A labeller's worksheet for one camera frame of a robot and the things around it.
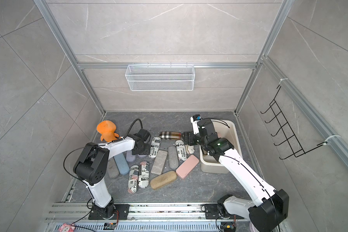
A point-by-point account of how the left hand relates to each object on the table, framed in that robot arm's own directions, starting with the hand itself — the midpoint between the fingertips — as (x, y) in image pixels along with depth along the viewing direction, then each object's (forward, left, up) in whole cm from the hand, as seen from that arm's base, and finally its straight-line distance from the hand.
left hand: (147, 149), depth 96 cm
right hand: (-4, -28, +23) cm, 36 cm away
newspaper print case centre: (-3, -23, +2) cm, 24 cm away
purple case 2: (-6, +2, +3) cm, 7 cm away
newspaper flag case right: (-18, 0, +2) cm, 18 cm away
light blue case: (-11, +14, +3) cm, 18 cm away
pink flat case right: (-13, -27, 0) cm, 30 cm away
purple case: (-7, +10, +2) cm, 12 cm away
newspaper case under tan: (+2, -6, +3) cm, 7 cm away
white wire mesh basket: (+41, -10, +29) cm, 51 cm away
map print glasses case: (-1, -30, +1) cm, 30 cm away
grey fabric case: (-7, -18, +2) cm, 19 cm away
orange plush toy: (+14, +29, +6) cm, 33 cm away
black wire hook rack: (-20, -70, +33) cm, 80 cm away
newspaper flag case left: (-21, +5, +2) cm, 22 cm away
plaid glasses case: (+10, -16, +2) cm, 19 cm away
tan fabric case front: (-21, -12, +2) cm, 25 cm away
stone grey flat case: (-11, -9, +2) cm, 14 cm away
